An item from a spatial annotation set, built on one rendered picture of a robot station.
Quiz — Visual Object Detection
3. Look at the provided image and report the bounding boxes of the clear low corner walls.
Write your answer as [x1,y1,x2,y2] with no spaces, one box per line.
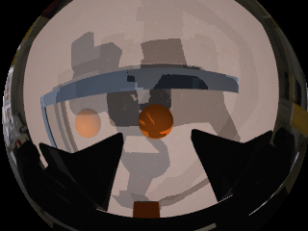
[46,101,77,154]

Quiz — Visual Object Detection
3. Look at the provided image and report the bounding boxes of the brown ball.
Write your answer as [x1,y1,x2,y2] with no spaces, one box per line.
[139,104,173,140]

